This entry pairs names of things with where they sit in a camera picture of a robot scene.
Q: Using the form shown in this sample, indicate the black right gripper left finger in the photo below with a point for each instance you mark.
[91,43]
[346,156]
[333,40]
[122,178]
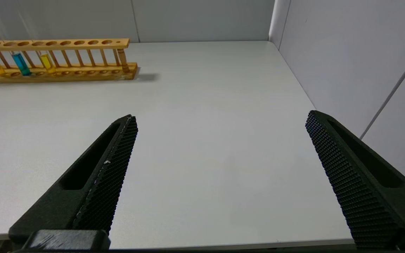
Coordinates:
[93,189]

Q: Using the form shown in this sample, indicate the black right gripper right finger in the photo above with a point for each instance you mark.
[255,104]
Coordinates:
[360,189]

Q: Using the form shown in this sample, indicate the wooden test tube rack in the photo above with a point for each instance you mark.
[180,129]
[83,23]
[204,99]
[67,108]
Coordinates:
[83,43]

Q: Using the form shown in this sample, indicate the test tube with blue pigment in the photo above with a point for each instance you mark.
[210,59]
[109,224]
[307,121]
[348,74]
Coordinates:
[21,65]

